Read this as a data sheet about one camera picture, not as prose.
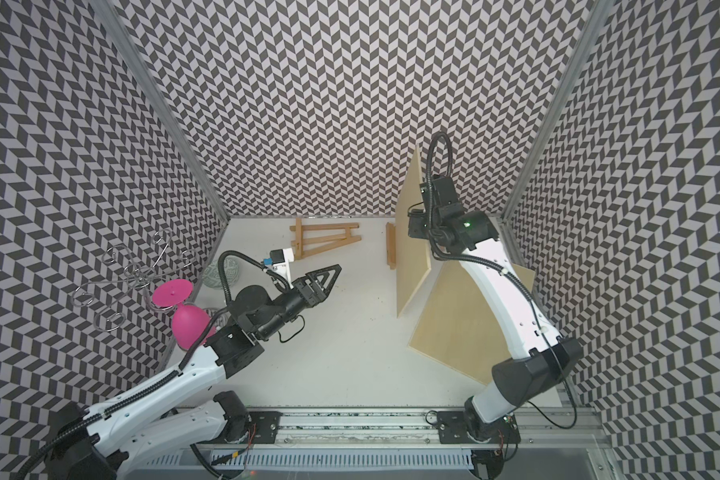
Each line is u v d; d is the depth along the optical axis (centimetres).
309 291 60
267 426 73
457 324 91
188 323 66
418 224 65
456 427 74
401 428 75
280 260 62
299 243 105
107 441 40
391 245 104
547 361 40
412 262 67
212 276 99
